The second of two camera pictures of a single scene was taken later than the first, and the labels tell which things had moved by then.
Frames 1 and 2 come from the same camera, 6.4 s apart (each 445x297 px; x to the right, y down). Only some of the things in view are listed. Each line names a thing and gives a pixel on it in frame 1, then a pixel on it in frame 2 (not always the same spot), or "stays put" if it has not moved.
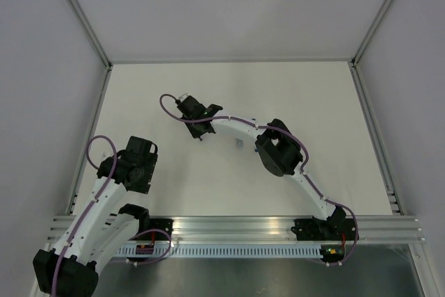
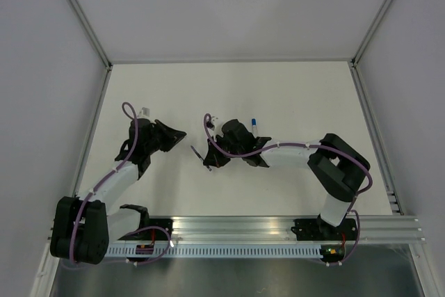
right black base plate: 311,229 stays put
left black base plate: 146,224 stays put
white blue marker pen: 255,129 stays put
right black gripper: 195,133 -> 213,157
